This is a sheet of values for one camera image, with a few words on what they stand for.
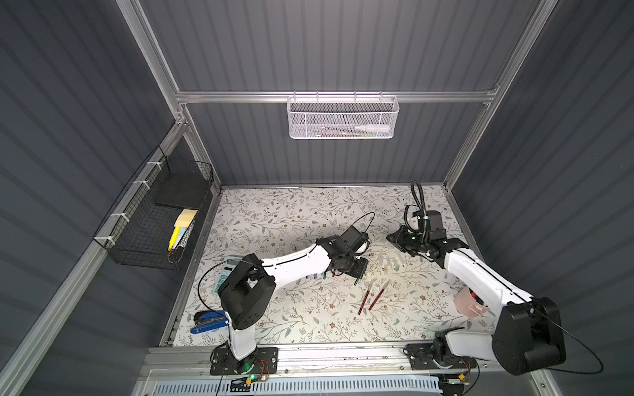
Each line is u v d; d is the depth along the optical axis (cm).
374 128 89
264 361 72
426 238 65
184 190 82
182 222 74
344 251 67
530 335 41
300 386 77
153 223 73
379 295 87
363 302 85
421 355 73
